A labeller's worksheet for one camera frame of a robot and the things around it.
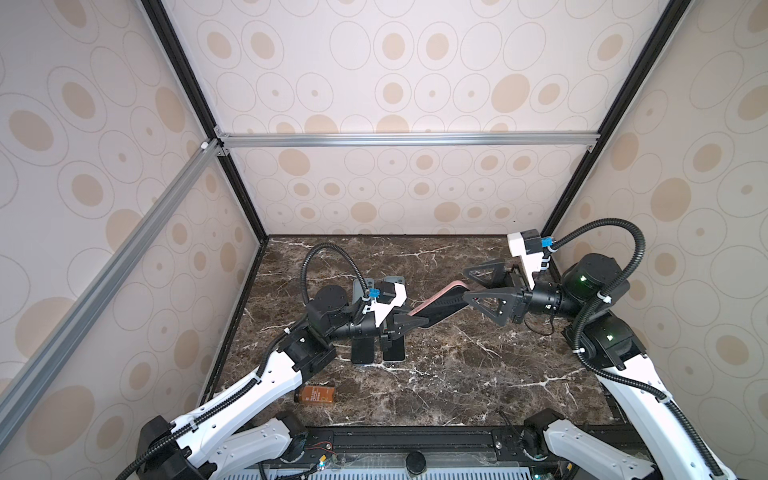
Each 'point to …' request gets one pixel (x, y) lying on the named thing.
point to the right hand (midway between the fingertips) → (466, 290)
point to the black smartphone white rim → (396, 353)
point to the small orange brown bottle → (315, 394)
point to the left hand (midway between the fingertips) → (430, 324)
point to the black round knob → (415, 462)
